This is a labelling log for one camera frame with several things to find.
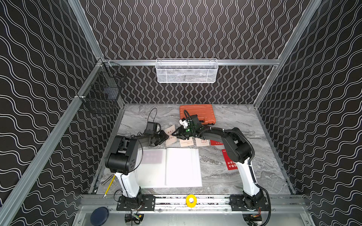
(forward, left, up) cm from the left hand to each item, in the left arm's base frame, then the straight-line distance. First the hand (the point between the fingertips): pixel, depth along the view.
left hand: (172, 136), depth 97 cm
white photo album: (-20, 0, -3) cm, 21 cm away
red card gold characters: (-14, +11, -2) cm, 18 cm away
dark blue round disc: (-47, +31, -3) cm, 57 cm away
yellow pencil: (-33, +32, -4) cm, 47 cm away
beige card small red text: (-2, -21, -3) cm, 21 cm away
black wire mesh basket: (+17, +49, +19) cm, 55 cm away
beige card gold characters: (-2, -10, -3) cm, 11 cm away
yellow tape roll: (-39, -14, -2) cm, 42 cm away
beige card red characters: (-1, 0, -1) cm, 2 cm away
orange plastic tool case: (+22, -24, +2) cm, 32 cm away
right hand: (0, -1, +2) cm, 2 cm away
